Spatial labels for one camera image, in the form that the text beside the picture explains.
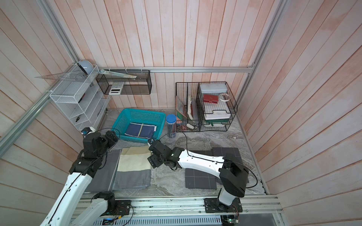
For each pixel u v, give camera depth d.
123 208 0.73
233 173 0.43
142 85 1.07
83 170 0.49
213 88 1.02
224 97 1.01
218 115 0.92
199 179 0.82
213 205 0.73
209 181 0.82
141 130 1.04
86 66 0.81
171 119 0.88
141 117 1.08
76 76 0.86
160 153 0.59
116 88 0.98
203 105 1.07
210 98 0.95
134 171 0.85
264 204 0.76
